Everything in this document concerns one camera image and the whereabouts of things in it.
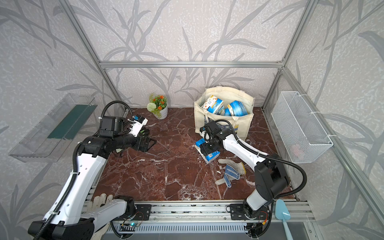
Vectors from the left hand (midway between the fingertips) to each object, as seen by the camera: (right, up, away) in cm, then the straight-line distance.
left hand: (148, 137), depth 71 cm
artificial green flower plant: (-6, +21, +34) cm, 40 cm away
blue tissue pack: (+29, -11, +7) cm, 32 cm away
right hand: (+28, -8, +15) cm, 33 cm away
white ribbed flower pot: (-2, +14, +37) cm, 40 cm away
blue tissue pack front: (+33, +17, +16) cm, 41 cm away
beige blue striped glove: (+44, -21, +15) cm, 51 cm away
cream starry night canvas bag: (+43, +25, +25) cm, 56 cm away
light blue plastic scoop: (+65, -37, +2) cm, 75 cm away
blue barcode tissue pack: (+47, +15, +18) cm, 52 cm away
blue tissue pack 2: (+41, +13, +20) cm, 48 cm away
